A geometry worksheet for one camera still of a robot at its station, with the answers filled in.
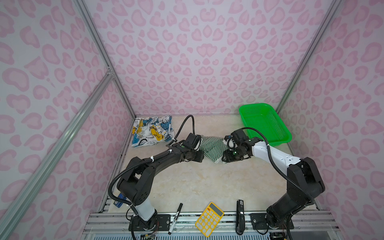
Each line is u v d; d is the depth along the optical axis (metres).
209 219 0.73
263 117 1.17
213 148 0.97
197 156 0.80
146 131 1.08
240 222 0.71
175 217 0.74
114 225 0.74
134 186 0.47
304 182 0.45
